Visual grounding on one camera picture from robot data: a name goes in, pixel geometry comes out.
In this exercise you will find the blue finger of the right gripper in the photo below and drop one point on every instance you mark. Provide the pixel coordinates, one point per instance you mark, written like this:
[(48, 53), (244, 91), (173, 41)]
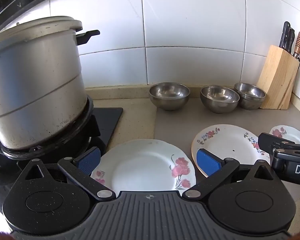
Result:
[(268, 142)]

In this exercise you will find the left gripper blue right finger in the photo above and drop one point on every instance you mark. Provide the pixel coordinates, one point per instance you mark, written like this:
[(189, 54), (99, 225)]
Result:
[(217, 170)]

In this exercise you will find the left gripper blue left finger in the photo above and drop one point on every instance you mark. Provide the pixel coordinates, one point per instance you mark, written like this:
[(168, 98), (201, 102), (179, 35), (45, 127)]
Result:
[(78, 171)]

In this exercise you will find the floral white plate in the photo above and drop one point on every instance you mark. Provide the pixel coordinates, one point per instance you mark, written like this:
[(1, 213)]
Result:
[(145, 165), (224, 140)]

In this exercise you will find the steel bowl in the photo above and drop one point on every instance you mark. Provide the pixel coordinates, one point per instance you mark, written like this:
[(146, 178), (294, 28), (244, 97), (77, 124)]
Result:
[(219, 99), (251, 97), (169, 96)]

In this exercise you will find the wooden knife block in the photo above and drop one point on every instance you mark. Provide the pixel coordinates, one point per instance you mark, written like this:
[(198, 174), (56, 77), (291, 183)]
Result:
[(277, 78)]

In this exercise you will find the black gas stove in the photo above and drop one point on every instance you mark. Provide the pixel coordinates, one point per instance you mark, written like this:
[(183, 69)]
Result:
[(93, 128)]

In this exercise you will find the large aluminium pot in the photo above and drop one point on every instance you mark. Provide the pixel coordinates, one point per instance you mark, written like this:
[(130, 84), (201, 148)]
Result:
[(41, 85)]

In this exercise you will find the black handled knife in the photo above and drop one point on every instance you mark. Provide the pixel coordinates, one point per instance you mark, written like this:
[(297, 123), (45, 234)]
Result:
[(284, 35)]

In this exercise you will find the wooden handled knife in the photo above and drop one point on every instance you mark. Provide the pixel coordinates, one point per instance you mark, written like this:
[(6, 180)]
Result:
[(296, 53)]

